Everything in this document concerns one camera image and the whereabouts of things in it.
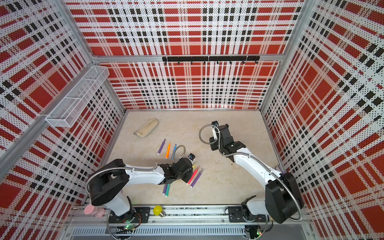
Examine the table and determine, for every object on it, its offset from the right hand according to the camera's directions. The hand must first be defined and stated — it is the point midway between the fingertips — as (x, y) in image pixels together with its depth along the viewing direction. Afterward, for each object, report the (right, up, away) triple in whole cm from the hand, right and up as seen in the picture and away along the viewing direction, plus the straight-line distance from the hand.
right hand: (216, 138), depth 86 cm
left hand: (-15, -20, +3) cm, 25 cm away
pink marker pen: (-13, -19, -5) cm, 24 cm away
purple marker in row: (-12, -24, -1) cm, 26 cm away
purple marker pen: (-36, -7, +14) cm, 39 cm away
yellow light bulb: (-31, -35, -13) cm, 48 cm away
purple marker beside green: (-29, -28, -4) cm, 41 cm away
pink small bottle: (-59, -31, -18) cm, 69 cm away
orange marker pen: (-30, -9, +12) cm, 34 cm away
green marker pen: (-27, -29, -5) cm, 40 cm away
